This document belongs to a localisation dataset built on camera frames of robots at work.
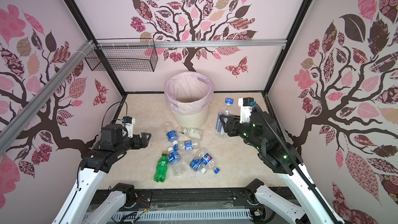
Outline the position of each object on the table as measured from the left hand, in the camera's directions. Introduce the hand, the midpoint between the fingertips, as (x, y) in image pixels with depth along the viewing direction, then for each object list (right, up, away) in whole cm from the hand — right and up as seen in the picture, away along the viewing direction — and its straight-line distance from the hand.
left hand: (143, 138), depth 74 cm
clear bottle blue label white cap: (+25, -15, +5) cm, 30 cm away
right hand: (+38, +13, -15) cm, 43 cm away
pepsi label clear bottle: (+32, -13, +7) cm, 35 cm away
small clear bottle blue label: (+22, -6, +11) cm, 25 cm away
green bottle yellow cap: (+8, -18, +3) cm, 20 cm away
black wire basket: (-11, +48, +20) cm, 54 cm away
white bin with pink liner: (+20, +24, +29) cm, 43 cm away
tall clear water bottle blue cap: (+37, +6, -15) cm, 40 cm away
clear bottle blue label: (+15, -14, +5) cm, 21 cm away
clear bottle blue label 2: (+11, -1, +17) cm, 20 cm away
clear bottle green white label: (+22, -1, +18) cm, 28 cm away
